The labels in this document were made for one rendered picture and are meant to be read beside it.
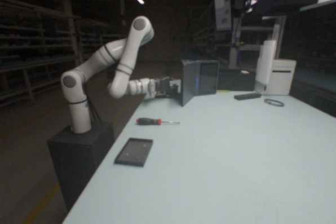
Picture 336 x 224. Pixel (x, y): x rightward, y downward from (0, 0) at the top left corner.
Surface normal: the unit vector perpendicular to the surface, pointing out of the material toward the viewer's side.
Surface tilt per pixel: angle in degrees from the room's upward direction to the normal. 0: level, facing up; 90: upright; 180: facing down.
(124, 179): 0
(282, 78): 90
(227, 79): 90
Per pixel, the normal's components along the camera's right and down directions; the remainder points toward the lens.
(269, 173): 0.00, -0.95
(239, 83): -0.07, 0.32
